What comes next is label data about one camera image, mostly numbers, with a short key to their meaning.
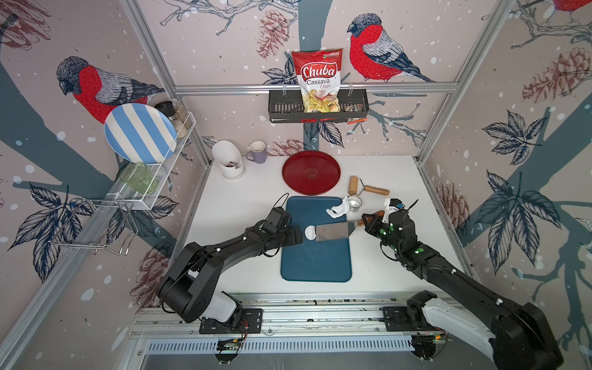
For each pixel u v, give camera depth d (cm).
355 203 103
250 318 73
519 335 39
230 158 113
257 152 114
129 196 67
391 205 75
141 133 73
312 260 86
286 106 95
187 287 43
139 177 69
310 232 93
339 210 100
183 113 86
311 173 115
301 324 73
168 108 80
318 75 80
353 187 107
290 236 80
